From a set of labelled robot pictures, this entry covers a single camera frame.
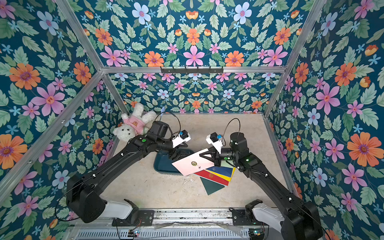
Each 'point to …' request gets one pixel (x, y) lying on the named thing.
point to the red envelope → (208, 175)
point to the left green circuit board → (131, 233)
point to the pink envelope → (194, 164)
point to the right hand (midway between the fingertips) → (202, 153)
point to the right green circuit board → (256, 233)
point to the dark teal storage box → (163, 162)
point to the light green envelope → (224, 163)
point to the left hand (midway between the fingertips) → (189, 148)
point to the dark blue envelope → (226, 171)
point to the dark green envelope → (211, 187)
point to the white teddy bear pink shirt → (134, 123)
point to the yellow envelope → (222, 176)
